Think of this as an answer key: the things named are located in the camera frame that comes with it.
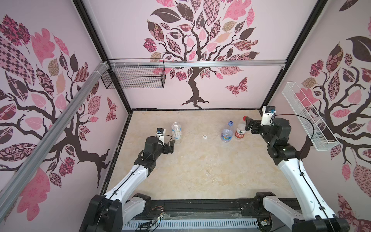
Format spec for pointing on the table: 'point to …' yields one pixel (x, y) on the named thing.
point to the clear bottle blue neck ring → (227, 134)
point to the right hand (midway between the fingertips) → (254, 119)
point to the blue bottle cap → (231, 123)
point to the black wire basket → (134, 77)
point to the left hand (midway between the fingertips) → (166, 142)
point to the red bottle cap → (244, 118)
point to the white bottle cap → (205, 137)
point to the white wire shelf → (320, 134)
